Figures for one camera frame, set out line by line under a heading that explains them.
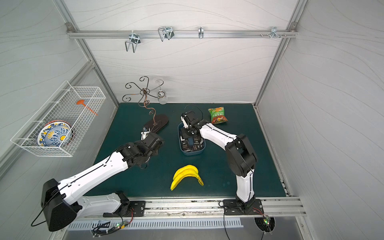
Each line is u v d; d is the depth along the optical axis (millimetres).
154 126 1043
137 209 739
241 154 514
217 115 1076
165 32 761
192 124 715
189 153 923
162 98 1018
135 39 783
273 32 765
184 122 764
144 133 664
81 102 786
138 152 536
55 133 623
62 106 703
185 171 805
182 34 783
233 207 757
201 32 753
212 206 753
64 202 403
